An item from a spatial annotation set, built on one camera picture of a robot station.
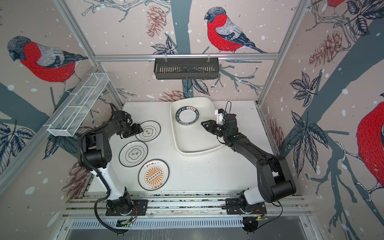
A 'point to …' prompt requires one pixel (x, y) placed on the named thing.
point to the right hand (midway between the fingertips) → (201, 125)
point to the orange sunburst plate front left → (153, 174)
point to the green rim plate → (187, 115)
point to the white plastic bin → (190, 137)
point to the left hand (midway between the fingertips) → (136, 130)
